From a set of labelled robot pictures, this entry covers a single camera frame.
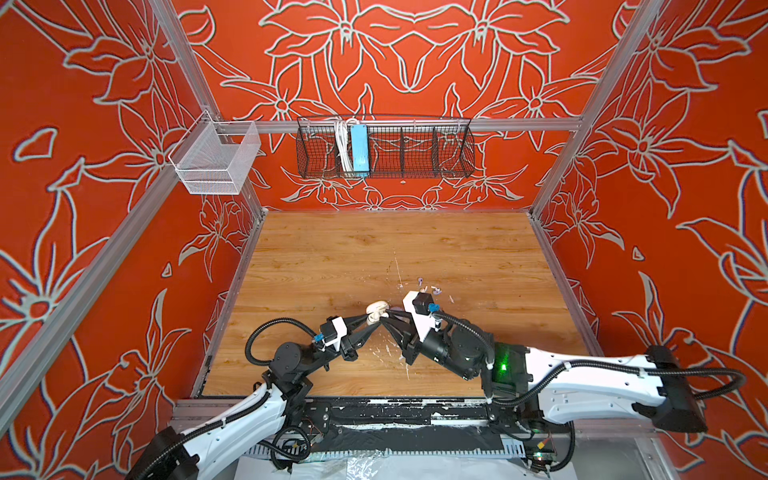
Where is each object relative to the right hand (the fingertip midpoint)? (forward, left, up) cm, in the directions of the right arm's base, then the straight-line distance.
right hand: (379, 317), depth 60 cm
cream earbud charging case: (+3, +1, -3) cm, 4 cm away
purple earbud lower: (+22, -18, -28) cm, 40 cm away
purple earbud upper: (+26, -13, -28) cm, 40 cm away
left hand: (+2, +1, -4) cm, 5 cm away
